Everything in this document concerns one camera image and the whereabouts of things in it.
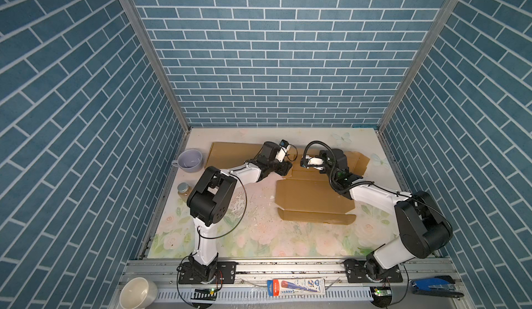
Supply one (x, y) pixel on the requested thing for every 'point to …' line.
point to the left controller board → (204, 294)
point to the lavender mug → (189, 161)
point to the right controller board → (382, 296)
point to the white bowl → (138, 293)
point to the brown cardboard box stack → (307, 195)
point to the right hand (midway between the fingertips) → (324, 145)
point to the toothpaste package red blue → (297, 287)
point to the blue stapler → (438, 286)
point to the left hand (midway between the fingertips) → (286, 161)
